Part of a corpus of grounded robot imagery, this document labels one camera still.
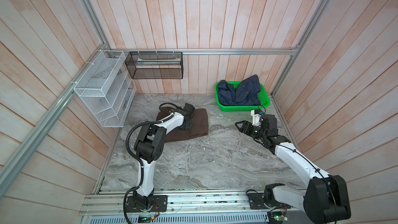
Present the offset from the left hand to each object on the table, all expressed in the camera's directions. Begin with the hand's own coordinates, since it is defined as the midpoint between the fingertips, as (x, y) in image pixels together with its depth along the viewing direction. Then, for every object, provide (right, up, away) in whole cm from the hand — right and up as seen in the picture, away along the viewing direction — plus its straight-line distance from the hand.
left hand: (180, 128), depth 99 cm
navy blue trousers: (+47, +25, +12) cm, 55 cm away
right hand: (+34, +4, -14) cm, 37 cm away
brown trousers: (+12, +5, +2) cm, 13 cm away
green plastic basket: (+59, +18, +8) cm, 62 cm away
